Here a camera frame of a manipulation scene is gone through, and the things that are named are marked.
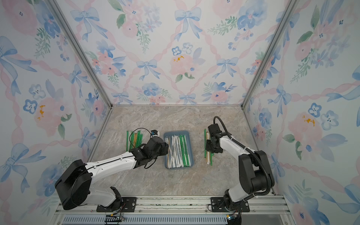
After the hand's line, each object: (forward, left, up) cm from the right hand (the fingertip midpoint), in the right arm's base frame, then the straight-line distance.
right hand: (211, 148), depth 92 cm
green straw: (-1, +18, -2) cm, 18 cm away
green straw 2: (+6, +58, -3) cm, 59 cm away
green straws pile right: (+6, +3, -4) cm, 8 cm away
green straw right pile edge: (-3, 0, -4) cm, 5 cm away
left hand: (-2, +28, +7) cm, 29 cm away
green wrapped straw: (+5, +54, -2) cm, 55 cm away
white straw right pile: (-2, +2, -3) cm, 4 cm away
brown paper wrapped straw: (+7, +53, -2) cm, 54 cm away
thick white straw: (-7, +25, -2) cm, 26 cm away
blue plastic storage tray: (-3, +20, -3) cm, 21 cm away
